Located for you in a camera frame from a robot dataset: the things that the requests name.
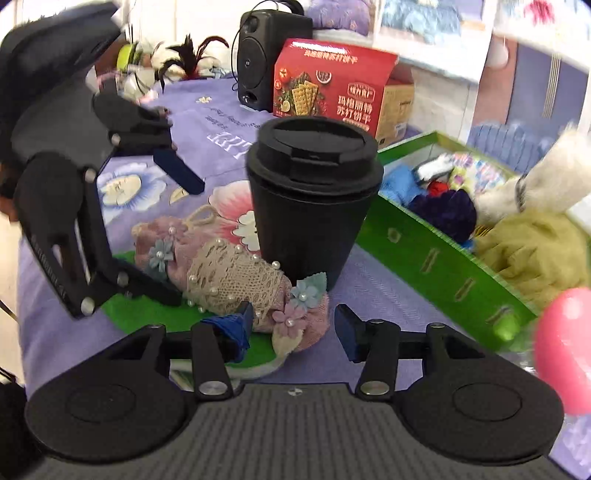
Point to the purple bedding poster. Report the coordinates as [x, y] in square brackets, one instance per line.
[357, 16]

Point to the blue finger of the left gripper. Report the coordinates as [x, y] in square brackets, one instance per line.
[174, 167]
[133, 282]

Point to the black speaker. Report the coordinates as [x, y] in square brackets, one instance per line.
[261, 36]

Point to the clear jar pink lid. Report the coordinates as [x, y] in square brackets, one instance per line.
[555, 347]

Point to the red cracker box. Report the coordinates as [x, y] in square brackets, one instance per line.
[368, 88]

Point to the dark purple knitted item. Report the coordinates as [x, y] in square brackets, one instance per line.
[453, 213]

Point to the blue bedding poster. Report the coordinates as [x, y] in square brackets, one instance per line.
[451, 38]

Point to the blue towel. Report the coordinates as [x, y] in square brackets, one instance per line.
[400, 186]

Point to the olive green bath pouf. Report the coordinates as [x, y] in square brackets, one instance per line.
[540, 254]

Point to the red fabric rose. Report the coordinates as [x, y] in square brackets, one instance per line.
[437, 188]

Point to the floral oven mitt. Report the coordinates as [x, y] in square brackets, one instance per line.
[462, 170]

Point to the striped bedding poster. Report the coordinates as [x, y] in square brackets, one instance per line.
[526, 98]

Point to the black lidded coffee cup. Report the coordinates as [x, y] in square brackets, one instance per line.
[312, 181]

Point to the green white cardboard tray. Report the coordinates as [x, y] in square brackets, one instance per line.
[483, 303]

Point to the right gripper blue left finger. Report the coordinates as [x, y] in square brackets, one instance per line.
[232, 332]

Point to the dark red feather decoration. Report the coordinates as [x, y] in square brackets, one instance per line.
[190, 63]

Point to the pink lace drawstring pouch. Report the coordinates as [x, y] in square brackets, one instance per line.
[217, 275]

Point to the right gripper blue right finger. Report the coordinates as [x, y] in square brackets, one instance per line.
[355, 335]

